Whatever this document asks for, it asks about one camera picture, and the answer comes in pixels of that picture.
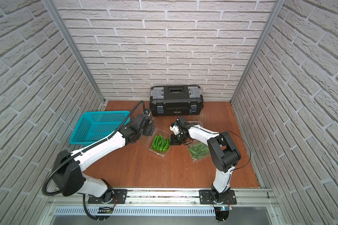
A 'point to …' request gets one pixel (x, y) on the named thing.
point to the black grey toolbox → (166, 101)
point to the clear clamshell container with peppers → (159, 142)
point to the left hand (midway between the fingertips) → (145, 121)
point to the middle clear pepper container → (198, 150)
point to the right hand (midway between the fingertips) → (173, 143)
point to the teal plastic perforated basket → (95, 126)
